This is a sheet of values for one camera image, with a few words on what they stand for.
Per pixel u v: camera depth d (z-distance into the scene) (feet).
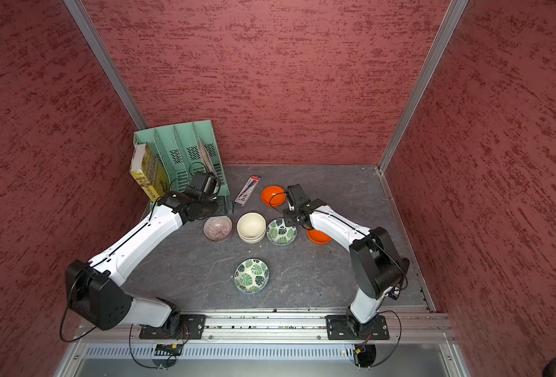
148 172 2.89
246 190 3.60
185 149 3.64
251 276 2.74
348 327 2.25
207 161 3.41
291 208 2.66
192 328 2.42
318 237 2.88
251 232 3.07
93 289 1.31
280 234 3.11
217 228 3.10
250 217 3.04
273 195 3.41
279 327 2.49
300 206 2.32
